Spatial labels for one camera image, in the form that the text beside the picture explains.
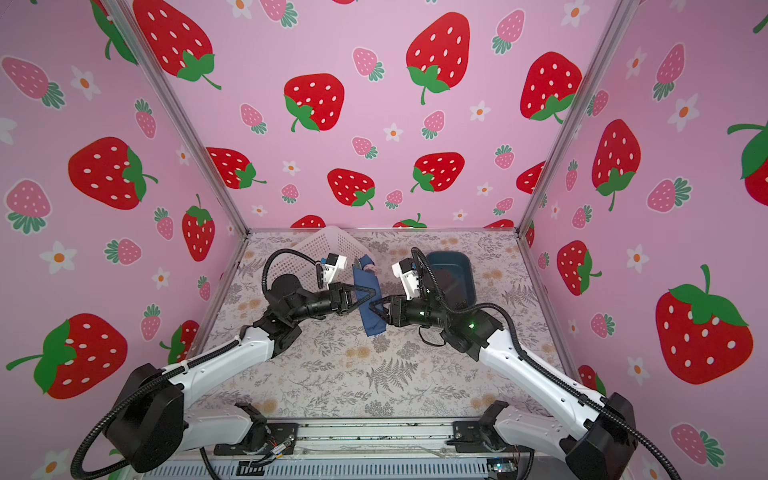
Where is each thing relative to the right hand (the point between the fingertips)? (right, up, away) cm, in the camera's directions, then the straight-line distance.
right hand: (370, 307), depth 67 cm
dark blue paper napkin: (-1, +6, +3) cm, 7 cm away
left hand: (+1, +2, -1) cm, 2 cm away
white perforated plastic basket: (-20, +17, +43) cm, 51 cm away
